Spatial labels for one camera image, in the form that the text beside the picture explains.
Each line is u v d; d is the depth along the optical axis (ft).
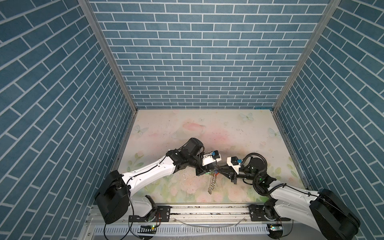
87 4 2.27
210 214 2.47
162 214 2.42
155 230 2.38
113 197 1.33
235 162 2.11
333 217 1.37
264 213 2.23
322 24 2.52
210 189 2.27
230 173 2.27
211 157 2.14
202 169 2.19
